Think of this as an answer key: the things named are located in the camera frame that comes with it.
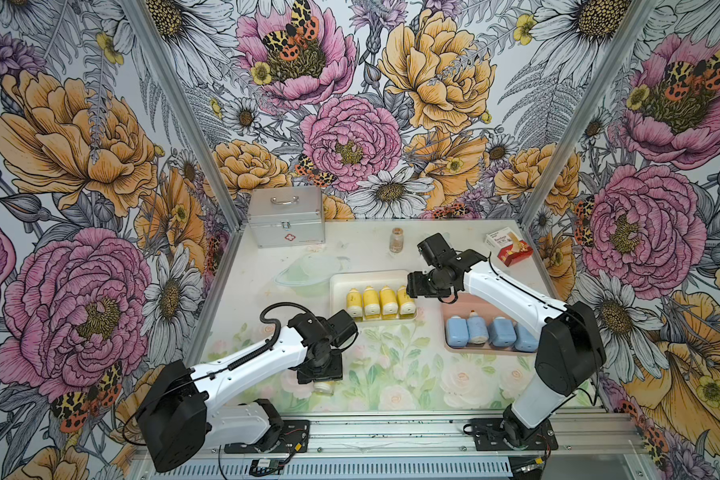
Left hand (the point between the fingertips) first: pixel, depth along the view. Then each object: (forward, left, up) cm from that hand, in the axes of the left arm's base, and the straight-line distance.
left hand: (320, 384), depth 76 cm
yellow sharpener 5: (-1, -1, +1) cm, 1 cm away
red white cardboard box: (+45, -64, -2) cm, 78 cm away
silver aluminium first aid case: (+56, +16, +5) cm, 58 cm away
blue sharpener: (+12, -49, +2) cm, 50 cm away
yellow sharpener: (+22, -8, +2) cm, 23 cm away
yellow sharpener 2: (+22, -13, +2) cm, 26 cm away
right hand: (+22, -26, +5) cm, 35 cm away
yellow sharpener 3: (+22, -18, +2) cm, 29 cm away
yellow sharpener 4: (+21, -24, +1) cm, 32 cm away
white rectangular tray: (+34, -4, -5) cm, 35 cm away
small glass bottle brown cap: (+49, -23, -2) cm, 55 cm away
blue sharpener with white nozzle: (+13, -42, +2) cm, 44 cm away
